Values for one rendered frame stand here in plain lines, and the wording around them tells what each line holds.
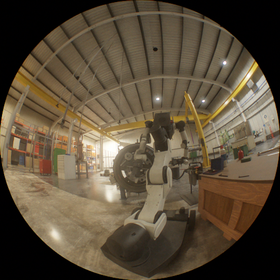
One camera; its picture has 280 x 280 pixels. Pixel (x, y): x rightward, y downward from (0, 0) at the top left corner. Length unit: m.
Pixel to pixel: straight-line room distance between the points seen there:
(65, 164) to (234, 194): 4.84
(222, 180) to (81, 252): 1.09
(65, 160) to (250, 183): 4.92
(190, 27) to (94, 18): 6.39
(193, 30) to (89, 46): 7.48
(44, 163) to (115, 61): 8.49
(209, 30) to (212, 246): 9.77
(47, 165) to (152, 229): 5.82
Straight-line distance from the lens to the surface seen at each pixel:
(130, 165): 1.27
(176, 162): 1.31
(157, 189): 0.66
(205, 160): 4.53
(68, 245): 0.96
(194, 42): 9.08
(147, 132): 1.11
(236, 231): 0.78
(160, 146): 0.88
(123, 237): 0.44
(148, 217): 0.58
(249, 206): 0.66
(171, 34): 8.36
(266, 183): 0.55
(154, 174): 0.67
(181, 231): 0.70
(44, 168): 5.84
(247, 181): 0.59
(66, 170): 4.66
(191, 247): 0.81
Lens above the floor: 0.67
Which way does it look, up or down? 15 degrees up
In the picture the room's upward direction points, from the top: 6 degrees counter-clockwise
